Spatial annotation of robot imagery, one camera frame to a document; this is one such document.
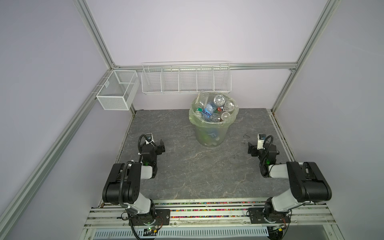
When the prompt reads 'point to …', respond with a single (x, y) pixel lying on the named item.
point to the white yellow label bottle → (225, 116)
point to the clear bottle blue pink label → (208, 111)
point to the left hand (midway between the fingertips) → (154, 141)
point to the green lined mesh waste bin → (209, 133)
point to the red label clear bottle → (229, 106)
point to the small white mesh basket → (119, 90)
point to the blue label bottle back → (219, 100)
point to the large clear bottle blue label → (215, 117)
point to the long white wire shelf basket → (175, 77)
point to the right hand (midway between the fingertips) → (257, 143)
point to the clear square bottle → (202, 101)
